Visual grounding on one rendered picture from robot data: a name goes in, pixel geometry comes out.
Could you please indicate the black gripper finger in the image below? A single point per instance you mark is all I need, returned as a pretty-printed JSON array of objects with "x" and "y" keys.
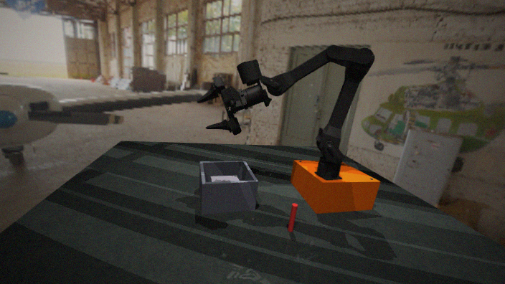
[
  {"x": 222, "y": 125},
  {"x": 210, "y": 94}
]

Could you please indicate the dark red peg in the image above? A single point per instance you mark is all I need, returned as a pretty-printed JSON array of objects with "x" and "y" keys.
[{"x": 292, "y": 217}]

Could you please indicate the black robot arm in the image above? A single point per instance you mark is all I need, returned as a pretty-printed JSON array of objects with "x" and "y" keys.
[{"x": 357, "y": 64}]

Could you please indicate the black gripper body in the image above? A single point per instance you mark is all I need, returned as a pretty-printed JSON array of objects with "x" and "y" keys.
[{"x": 233, "y": 122}]

